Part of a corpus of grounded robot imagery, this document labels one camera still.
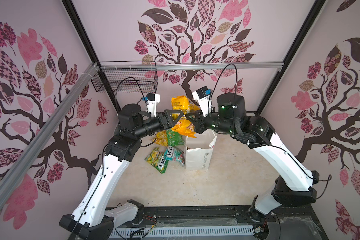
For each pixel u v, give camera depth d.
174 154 0.90
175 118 0.56
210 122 0.46
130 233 0.72
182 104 0.54
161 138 1.02
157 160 0.90
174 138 0.98
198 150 0.70
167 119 0.50
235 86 1.10
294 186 0.40
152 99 0.52
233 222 0.72
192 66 0.97
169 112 0.50
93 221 0.36
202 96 0.45
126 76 1.63
